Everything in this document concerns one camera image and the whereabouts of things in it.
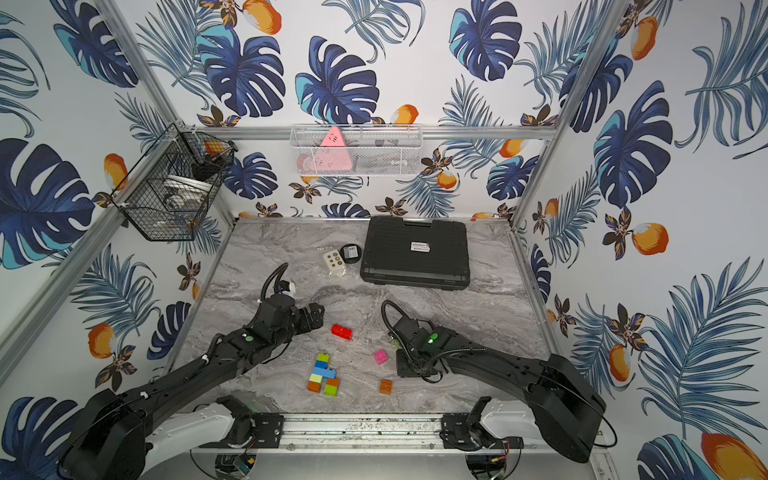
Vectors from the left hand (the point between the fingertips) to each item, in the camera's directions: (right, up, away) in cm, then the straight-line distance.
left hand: (312, 307), depth 84 cm
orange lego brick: (+21, -21, -4) cm, 29 cm away
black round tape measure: (+8, +15, +25) cm, 30 cm away
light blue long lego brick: (+5, -18, -2) cm, 18 cm away
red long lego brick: (+8, -8, +6) cm, 13 cm away
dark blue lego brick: (+2, -16, +1) cm, 16 cm away
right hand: (+26, -16, -2) cm, 31 cm away
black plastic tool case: (+31, +15, +19) cm, 39 cm away
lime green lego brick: (+7, -20, -3) cm, 21 cm away
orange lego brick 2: (+6, -19, -3) cm, 20 cm away
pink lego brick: (+19, -14, +1) cm, 24 cm away
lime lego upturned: (+3, -14, +1) cm, 15 cm away
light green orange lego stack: (+1, -20, -3) cm, 20 cm away
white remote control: (+3, +12, +19) cm, 23 cm away
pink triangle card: (+4, +45, +6) cm, 46 cm away
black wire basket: (-46, +35, +8) cm, 58 cm away
